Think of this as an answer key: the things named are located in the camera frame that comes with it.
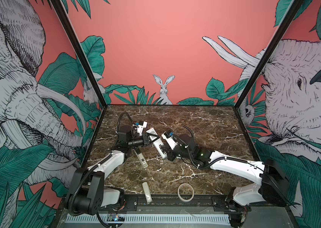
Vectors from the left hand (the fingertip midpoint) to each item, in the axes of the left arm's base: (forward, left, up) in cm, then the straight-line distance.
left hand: (158, 137), depth 77 cm
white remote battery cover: (-24, +7, -17) cm, 30 cm away
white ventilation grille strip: (-35, +4, -20) cm, 41 cm away
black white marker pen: (-4, +11, -17) cm, 21 cm away
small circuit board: (-34, +23, -20) cm, 46 cm away
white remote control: (-3, +1, -2) cm, 3 cm away
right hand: (-6, 0, -1) cm, 6 cm away
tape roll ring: (-26, -10, -19) cm, 34 cm away
